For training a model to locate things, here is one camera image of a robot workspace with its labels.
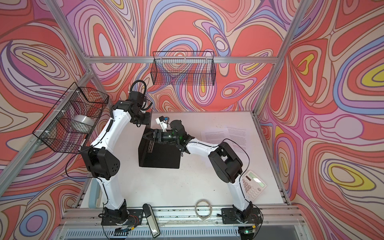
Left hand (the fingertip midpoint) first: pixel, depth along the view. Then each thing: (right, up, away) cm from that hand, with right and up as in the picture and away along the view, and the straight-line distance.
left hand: (147, 119), depth 88 cm
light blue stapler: (-25, -39, -11) cm, 48 cm away
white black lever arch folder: (+1, -22, +12) cm, 25 cm away
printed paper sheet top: (+44, -12, +17) cm, 48 cm away
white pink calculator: (+61, -38, -6) cm, 72 cm away
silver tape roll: (-28, -1, -13) cm, 31 cm away
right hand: (+3, -12, -9) cm, 15 cm away
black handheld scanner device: (+7, -47, -17) cm, 50 cm away
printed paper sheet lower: (+60, -13, +17) cm, 63 cm away
